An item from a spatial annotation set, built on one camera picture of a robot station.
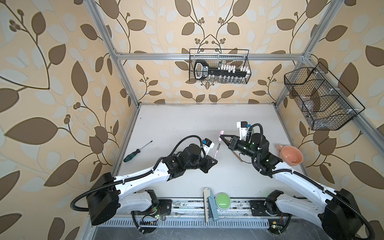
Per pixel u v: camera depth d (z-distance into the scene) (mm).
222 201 755
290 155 911
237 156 930
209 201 737
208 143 666
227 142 722
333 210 389
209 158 665
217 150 732
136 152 937
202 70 843
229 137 713
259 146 561
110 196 407
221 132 750
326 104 725
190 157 587
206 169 645
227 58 911
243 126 687
